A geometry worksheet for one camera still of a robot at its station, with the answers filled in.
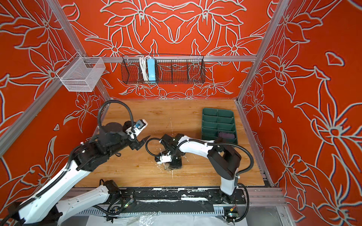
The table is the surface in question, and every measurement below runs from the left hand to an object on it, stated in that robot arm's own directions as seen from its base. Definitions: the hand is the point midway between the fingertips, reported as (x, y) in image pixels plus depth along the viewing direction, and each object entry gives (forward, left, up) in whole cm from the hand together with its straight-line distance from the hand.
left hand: (142, 127), depth 66 cm
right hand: (-7, -13, -28) cm, 32 cm away
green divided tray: (+25, -42, -26) cm, 55 cm away
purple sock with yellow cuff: (+12, -48, -24) cm, 55 cm away
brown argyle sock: (-9, -11, -26) cm, 30 cm away
